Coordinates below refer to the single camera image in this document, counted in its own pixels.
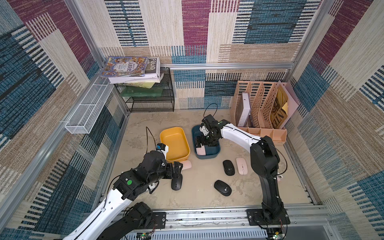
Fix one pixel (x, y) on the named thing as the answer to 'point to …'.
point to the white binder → (246, 109)
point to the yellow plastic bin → (175, 138)
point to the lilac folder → (293, 103)
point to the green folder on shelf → (141, 92)
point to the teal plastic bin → (211, 152)
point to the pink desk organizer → (262, 96)
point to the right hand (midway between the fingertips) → (200, 144)
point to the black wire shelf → (164, 103)
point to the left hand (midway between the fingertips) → (175, 165)
